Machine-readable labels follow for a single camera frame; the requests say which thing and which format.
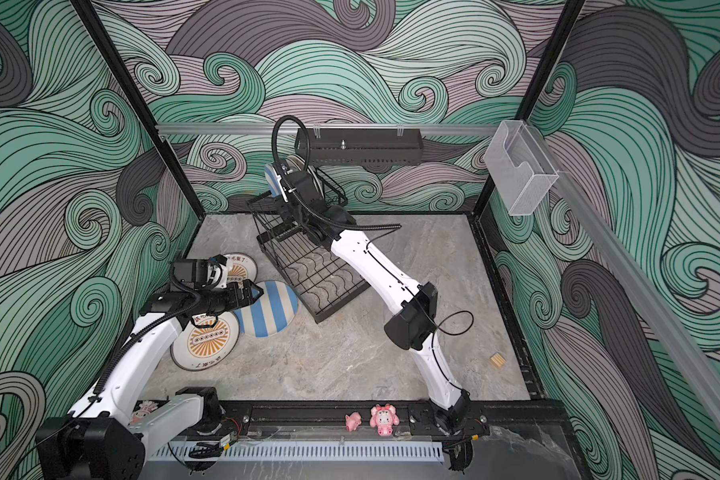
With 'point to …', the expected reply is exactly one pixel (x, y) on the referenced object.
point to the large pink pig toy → (384, 418)
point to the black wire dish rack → (319, 277)
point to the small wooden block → (497, 359)
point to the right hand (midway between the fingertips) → (290, 191)
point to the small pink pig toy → (352, 421)
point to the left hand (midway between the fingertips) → (250, 292)
